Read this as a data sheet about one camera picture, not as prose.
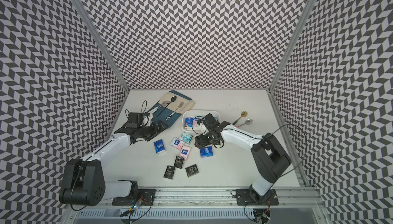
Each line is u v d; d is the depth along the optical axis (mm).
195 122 964
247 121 976
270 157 450
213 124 691
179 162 806
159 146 865
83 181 409
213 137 641
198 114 994
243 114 1019
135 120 691
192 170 790
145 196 728
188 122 966
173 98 1118
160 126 786
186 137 910
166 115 1025
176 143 887
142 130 748
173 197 737
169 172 787
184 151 848
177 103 1089
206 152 848
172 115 1019
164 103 1083
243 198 735
